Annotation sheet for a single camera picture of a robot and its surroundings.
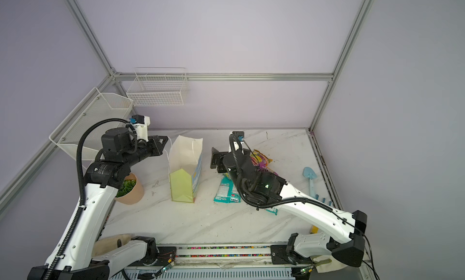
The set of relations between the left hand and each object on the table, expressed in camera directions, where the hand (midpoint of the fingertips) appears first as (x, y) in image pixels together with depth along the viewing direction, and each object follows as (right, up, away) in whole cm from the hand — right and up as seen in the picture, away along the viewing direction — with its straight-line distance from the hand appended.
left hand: (166, 141), depth 69 cm
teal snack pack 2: (+45, -32, +15) cm, 57 cm away
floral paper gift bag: (-1, -11, +28) cm, 30 cm away
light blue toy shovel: (+68, -17, +29) cm, 77 cm away
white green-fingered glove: (+63, -49, +2) cm, 80 cm away
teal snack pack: (+22, -25, +21) cm, 39 cm away
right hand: (+21, -4, -4) cm, 22 cm away
